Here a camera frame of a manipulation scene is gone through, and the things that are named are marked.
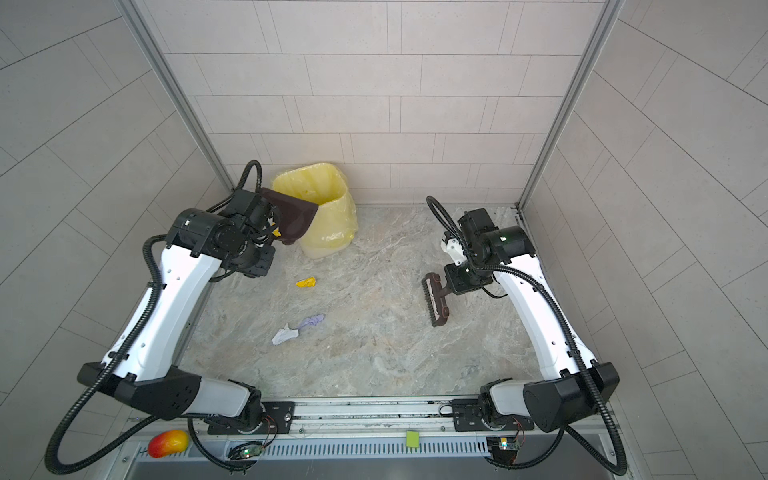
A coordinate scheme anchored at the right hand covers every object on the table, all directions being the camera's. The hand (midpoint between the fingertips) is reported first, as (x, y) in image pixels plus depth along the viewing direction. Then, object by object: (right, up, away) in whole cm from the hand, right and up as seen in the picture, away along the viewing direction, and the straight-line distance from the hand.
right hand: (449, 284), depth 72 cm
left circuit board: (-47, -36, -6) cm, 59 cm away
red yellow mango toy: (-64, -34, -6) cm, 72 cm away
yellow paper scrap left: (-41, -3, +22) cm, 46 cm away
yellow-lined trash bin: (-32, +15, +19) cm, 40 cm away
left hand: (-43, +6, -3) cm, 44 cm away
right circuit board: (+12, -37, -4) cm, 39 cm away
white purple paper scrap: (-44, -16, +11) cm, 48 cm away
